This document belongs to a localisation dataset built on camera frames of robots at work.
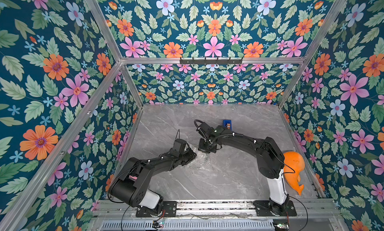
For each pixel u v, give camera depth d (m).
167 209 0.73
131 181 0.45
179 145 0.73
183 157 0.77
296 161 0.80
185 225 0.70
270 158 0.50
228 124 1.00
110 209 0.75
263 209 0.73
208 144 0.67
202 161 0.87
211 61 0.93
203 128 0.71
